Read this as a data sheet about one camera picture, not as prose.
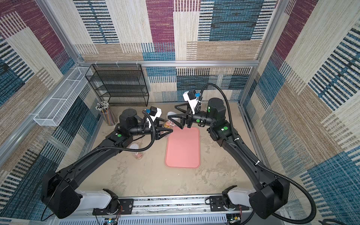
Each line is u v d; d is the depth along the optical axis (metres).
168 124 0.66
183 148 0.94
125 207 0.73
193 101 0.55
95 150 0.51
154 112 0.58
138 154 0.87
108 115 1.00
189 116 0.55
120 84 1.09
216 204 0.73
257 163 0.42
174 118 0.59
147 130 0.62
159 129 0.66
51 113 0.70
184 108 0.65
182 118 0.54
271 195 0.38
